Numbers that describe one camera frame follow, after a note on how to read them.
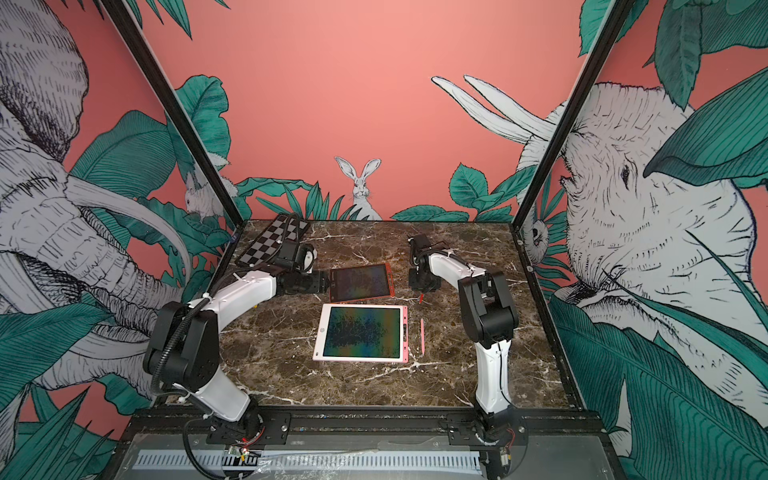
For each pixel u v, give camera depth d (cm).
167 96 84
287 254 73
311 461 70
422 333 90
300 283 84
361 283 103
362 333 90
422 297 99
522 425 74
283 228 117
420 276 87
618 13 69
